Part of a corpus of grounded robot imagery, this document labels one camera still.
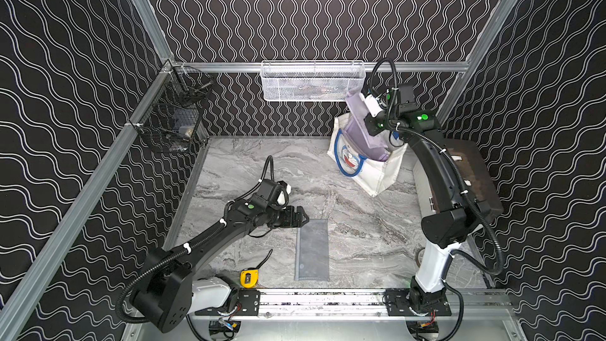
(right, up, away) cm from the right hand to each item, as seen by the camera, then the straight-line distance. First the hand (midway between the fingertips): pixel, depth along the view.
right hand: (370, 114), depth 81 cm
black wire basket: (-73, 0, +10) cm, 74 cm away
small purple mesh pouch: (-1, -4, +16) cm, 17 cm away
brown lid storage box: (+42, -15, +12) cm, 46 cm away
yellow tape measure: (-41, -55, -3) cm, 68 cm away
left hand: (-24, -35, -1) cm, 43 cm away
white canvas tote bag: (+4, -22, +10) cm, 24 cm away
